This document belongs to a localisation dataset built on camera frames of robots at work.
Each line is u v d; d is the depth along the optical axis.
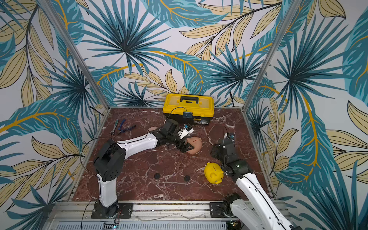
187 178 0.84
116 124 1.07
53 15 0.70
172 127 0.72
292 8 0.69
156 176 0.86
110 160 0.49
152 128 0.97
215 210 0.74
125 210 0.73
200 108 0.97
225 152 0.58
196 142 0.90
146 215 0.72
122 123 1.09
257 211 0.46
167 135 0.71
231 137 0.66
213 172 0.78
